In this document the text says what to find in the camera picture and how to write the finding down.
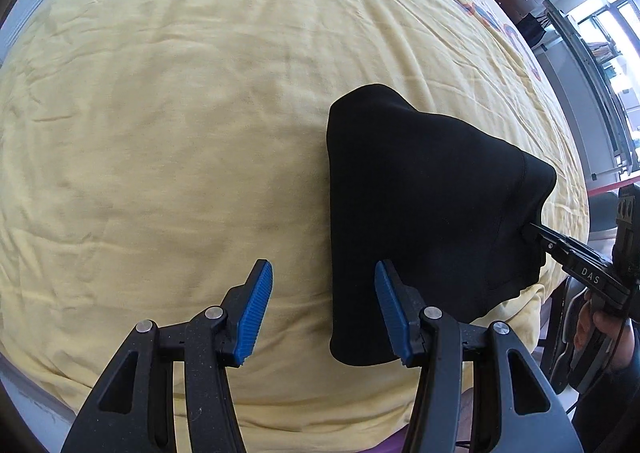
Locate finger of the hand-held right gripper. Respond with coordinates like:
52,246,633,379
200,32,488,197
545,245,632,311
524,223,608,266

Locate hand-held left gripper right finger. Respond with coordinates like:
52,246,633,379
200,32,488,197
374,259,585,453

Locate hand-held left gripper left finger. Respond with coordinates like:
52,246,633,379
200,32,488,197
60,258,274,453

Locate black pants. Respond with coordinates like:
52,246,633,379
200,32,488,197
325,83,558,368

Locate person's right forearm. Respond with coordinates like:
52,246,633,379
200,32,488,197
570,320,640,453

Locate person's right hand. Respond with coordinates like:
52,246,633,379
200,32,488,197
574,300,632,375

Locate dark chair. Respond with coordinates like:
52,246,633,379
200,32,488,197
540,278,586,394

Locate glass desk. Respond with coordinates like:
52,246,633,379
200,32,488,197
532,0,636,179

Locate yellow printed bedspread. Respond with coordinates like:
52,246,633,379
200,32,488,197
0,0,591,421

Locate black bag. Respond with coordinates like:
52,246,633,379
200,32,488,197
517,13,551,51

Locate window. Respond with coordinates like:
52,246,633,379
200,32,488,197
570,0,640,89

